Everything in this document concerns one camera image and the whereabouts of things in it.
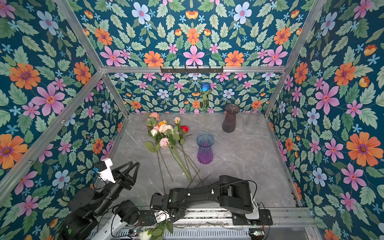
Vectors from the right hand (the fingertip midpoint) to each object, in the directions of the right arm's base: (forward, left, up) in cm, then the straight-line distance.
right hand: (172, 208), depth 75 cm
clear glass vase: (+53, -50, +8) cm, 73 cm away
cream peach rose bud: (+59, +4, +4) cm, 59 cm away
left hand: (+10, +10, +31) cm, 34 cm away
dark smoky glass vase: (+51, -34, +7) cm, 61 cm away
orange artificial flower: (+55, +15, +4) cm, 57 cm away
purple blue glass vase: (+31, -17, +16) cm, 39 cm away
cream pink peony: (+48, +11, +7) cm, 50 cm away
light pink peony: (+39, +10, +3) cm, 40 cm away
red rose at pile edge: (+50, -3, +4) cm, 50 cm away
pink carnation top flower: (+62, +20, +6) cm, 66 cm away
